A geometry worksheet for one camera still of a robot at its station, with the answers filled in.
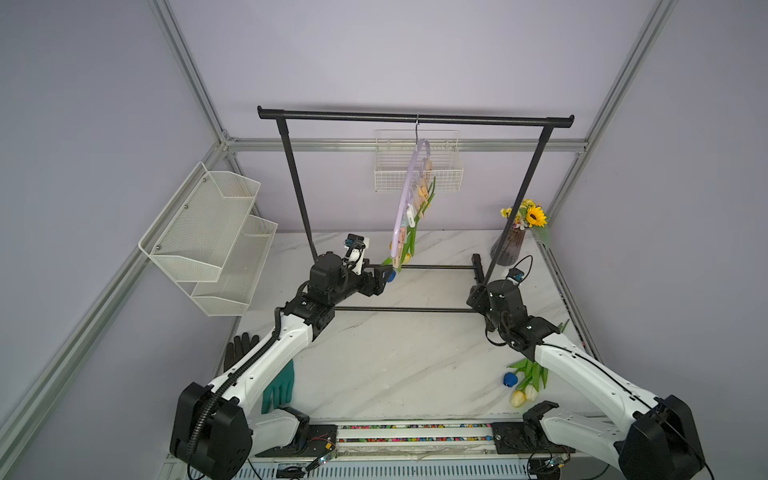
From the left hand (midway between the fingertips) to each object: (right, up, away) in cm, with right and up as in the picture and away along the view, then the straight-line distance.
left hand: (378, 268), depth 78 cm
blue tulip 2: (+37, -31, +4) cm, 49 cm away
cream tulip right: (+41, -33, +1) cm, 53 cm away
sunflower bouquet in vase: (+46, +15, +11) cm, 49 cm away
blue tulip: (+4, -3, +11) cm, 12 cm away
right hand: (+30, -9, +7) cm, 32 cm away
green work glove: (-27, -33, +2) cm, 43 cm away
